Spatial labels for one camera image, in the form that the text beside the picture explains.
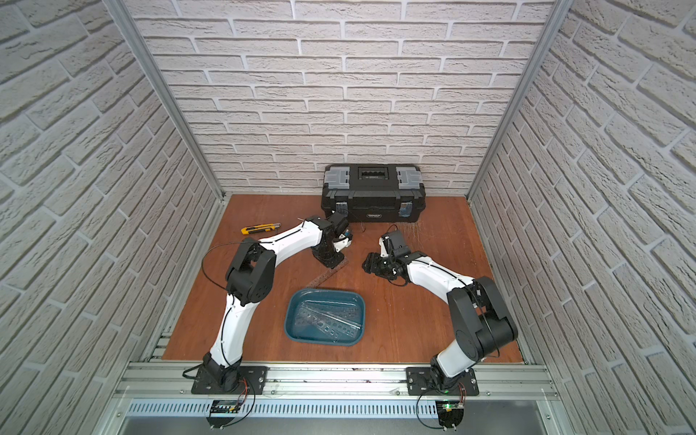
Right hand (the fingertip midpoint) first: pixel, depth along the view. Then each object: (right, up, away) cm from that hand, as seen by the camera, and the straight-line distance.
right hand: (372, 266), depth 91 cm
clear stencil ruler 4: (-14, -17, -8) cm, 23 cm away
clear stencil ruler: (-20, -6, +2) cm, 21 cm away
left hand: (-13, +1, +6) cm, 14 cm away
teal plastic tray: (-8, -10, -4) cm, 13 cm away
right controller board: (+20, -35, -21) cm, 46 cm away
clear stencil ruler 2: (-8, -19, -8) cm, 22 cm away
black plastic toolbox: (+1, +26, +9) cm, 28 cm away
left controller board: (-42, -35, -19) cm, 58 cm away
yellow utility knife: (-42, +13, +16) cm, 47 cm away
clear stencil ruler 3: (-21, -15, -6) cm, 27 cm away
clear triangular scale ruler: (-9, -15, -6) cm, 19 cm away
